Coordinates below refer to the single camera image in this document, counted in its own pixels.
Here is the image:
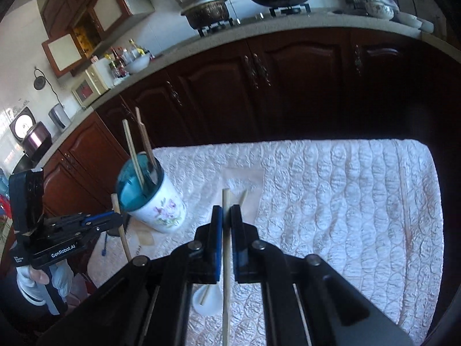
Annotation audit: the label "cream microwave oven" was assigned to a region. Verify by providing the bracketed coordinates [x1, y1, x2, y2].
[71, 59, 114, 109]

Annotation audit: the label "light bamboo chopstick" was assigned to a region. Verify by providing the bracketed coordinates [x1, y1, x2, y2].
[122, 119, 145, 191]

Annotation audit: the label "teal rimmed floral cup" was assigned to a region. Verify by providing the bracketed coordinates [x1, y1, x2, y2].
[116, 152, 187, 234]

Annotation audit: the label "white bowl on counter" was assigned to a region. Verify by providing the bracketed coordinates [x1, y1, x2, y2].
[125, 54, 150, 74]

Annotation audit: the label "floral ceramic tureen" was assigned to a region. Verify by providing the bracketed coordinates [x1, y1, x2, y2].
[365, 0, 395, 20]

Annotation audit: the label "brown wooden chopstick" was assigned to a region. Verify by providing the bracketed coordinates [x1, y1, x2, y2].
[135, 106, 159, 185]

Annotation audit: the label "brown pot with lid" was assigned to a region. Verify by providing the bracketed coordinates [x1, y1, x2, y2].
[180, 0, 231, 31]

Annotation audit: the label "open wall cabinet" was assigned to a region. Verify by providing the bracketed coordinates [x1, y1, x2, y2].
[41, 0, 154, 77]

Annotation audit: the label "white ceramic spoon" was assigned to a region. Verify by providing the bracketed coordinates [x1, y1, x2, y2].
[192, 284, 224, 316]

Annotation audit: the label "pale chopstick pair member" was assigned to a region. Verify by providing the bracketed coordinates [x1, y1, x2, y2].
[222, 188, 232, 346]

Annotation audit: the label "yellow oil bottle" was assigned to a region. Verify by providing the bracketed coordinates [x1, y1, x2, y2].
[129, 39, 145, 59]

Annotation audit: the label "silver kettle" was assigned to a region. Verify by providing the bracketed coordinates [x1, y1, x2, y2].
[48, 103, 71, 132]

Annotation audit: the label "rice cooker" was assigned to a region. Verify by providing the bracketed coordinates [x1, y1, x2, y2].
[10, 107, 52, 163]

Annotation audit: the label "red sauce bottle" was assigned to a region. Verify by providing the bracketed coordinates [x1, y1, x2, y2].
[111, 48, 126, 77]

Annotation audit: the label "left hand white glove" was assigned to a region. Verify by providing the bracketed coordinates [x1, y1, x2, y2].
[16, 260, 73, 306]

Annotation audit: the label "white small bowls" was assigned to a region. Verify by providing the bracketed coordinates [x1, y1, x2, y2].
[395, 11, 434, 34]

